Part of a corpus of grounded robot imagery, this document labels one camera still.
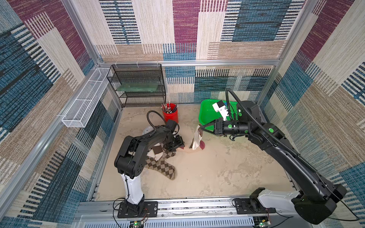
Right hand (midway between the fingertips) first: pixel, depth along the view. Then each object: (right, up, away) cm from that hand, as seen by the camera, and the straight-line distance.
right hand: (204, 130), depth 62 cm
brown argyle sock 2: (-19, -17, +28) cm, 38 cm away
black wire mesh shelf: (-43, +30, +46) cm, 69 cm away
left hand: (-10, -13, +32) cm, 36 cm away
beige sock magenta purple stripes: (+3, -14, +33) cm, 36 cm away
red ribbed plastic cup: (-19, +8, +33) cm, 39 cm away
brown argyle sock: (-22, -24, +26) cm, 41 cm away
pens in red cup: (-19, +11, +35) cm, 41 cm away
